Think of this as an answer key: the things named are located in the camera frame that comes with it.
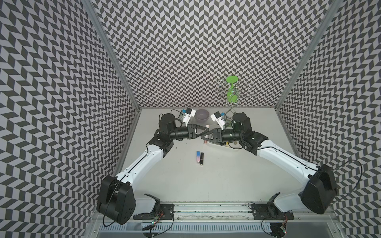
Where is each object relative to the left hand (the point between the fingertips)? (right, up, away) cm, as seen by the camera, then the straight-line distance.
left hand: (208, 132), depth 68 cm
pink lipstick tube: (-1, -4, 0) cm, 4 cm away
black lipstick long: (-2, -18, +23) cm, 29 cm away
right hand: (-2, -4, +1) cm, 4 cm away
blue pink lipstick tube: (-5, -17, +23) cm, 29 cm away
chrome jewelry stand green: (+15, +23, +18) cm, 33 cm away
